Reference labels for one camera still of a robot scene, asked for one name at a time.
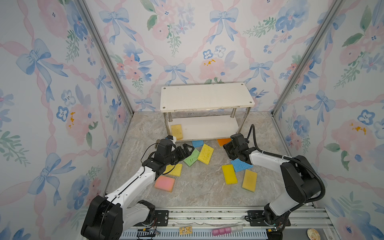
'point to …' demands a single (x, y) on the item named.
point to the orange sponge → (221, 142)
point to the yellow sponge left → (176, 172)
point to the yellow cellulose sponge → (205, 154)
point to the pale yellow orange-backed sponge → (177, 131)
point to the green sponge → (192, 158)
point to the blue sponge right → (240, 165)
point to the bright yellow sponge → (230, 174)
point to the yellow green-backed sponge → (250, 180)
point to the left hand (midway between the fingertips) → (190, 150)
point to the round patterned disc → (313, 234)
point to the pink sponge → (165, 183)
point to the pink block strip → (227, 230)
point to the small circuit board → (184, 230)
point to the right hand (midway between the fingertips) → (222, 145)
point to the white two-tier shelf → (205, 111)
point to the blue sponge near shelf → (198, 143)
